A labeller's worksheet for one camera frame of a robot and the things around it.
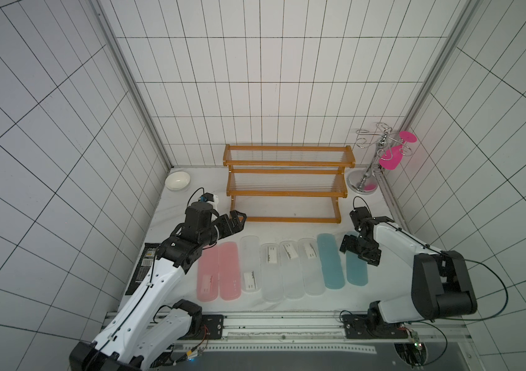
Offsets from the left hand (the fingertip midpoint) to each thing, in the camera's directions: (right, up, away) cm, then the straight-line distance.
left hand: (234, 225), depth 76 cm
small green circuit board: (+57, -35, -6) cm, 67 cm away
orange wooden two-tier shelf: (+20, +20, +25) cm, 38 cm away
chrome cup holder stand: (+59, +29, +17) cm, 68 cm away
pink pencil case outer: (-10, -22, +6) cm, 25 cm away
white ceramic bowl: (-32, +15, +35) cm, 50 cm away
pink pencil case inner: (-4, -19, +9) cm, 22 cm away
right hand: (+43, -13, +13) cm, 47 cm away
